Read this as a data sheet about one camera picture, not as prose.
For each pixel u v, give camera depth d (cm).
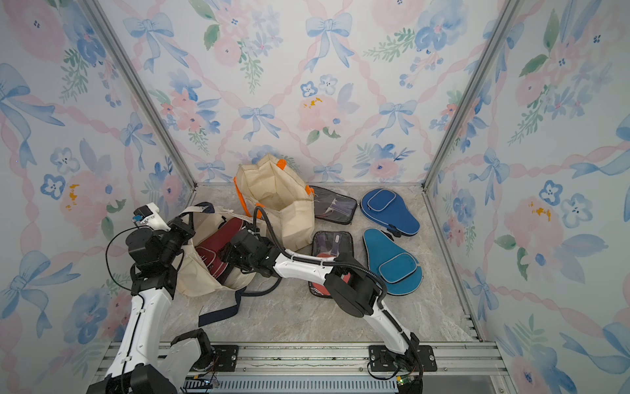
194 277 77
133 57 80
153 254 57
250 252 66
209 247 89
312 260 57
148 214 63
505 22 70
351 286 53
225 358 74
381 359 73
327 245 98
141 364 41
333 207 109
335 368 73
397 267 90
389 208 107
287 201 109
